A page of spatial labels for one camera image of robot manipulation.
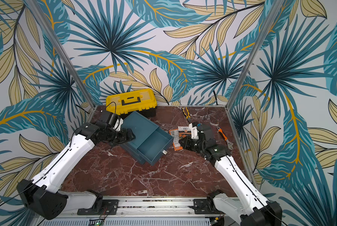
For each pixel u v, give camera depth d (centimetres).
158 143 84
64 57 87
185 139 67
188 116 113
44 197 37
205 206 71
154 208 75
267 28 75
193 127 70
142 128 79
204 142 57
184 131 103
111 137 61
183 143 66
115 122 62
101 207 69
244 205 39
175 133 103
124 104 98
